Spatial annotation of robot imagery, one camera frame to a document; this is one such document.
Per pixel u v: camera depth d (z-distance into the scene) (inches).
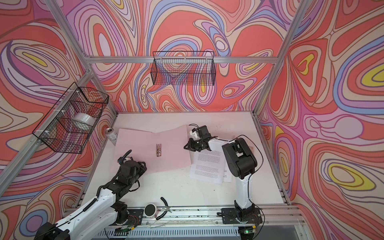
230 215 28.4
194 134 36.5
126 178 25.2
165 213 29.5
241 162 20.9
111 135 35.8
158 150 38.5
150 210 28.2
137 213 29.6
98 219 21.9
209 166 35.8
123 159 29.0
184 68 33.2
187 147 34.8
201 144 30.4
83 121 28.6
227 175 34.0
